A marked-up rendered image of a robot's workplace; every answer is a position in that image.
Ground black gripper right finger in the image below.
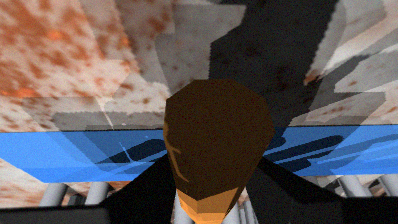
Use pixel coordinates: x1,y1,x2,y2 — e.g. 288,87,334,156
245,157,398,224

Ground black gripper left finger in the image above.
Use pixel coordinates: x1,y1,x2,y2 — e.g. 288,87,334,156
0,153,176,224

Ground orange-brown hook pick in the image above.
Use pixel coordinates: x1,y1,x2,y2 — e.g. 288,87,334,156
163,79,276,224

